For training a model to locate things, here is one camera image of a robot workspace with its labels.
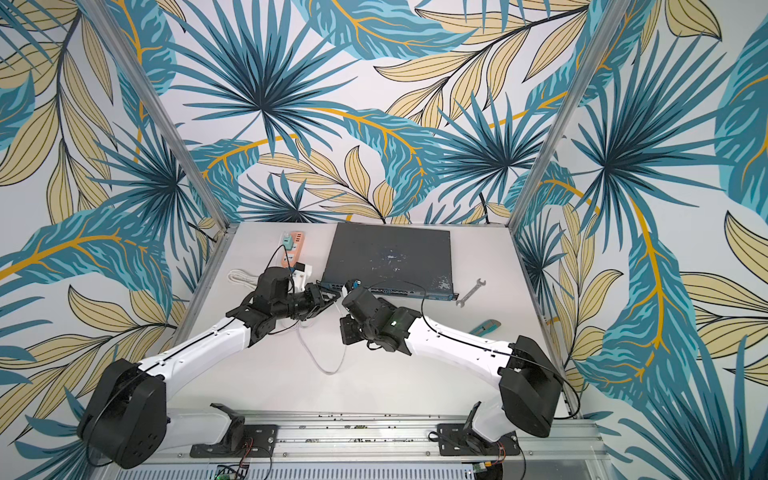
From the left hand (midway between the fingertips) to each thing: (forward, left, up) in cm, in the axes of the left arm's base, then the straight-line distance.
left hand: (338, 298), depth 80 cm
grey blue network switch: (+24, -18, -13) cm, 33 cm away
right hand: (-12, +2, -3) cm, 12 cm away
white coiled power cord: (+15, +36, -14) cm, 41 cm away
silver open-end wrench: (+17, -46, -16) cm, 51 cm away
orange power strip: (+27, +21, -14) cm, 37 cm away
